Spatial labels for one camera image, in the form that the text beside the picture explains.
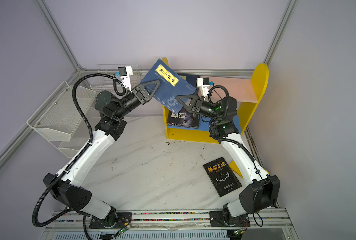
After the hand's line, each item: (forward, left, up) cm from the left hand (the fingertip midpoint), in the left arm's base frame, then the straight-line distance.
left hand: (159, 82), depth 54 cm
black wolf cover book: (+19, -10, -38) cm, 44 cm away
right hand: (-4, -6, -5) cm, 9 cm away
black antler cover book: (-14, -33, -54) cm, 65 cm away
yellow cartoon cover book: (-8, -41, -54) cm, 68 cm away
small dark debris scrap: (+12, +1, -56) cm, 57 cm away
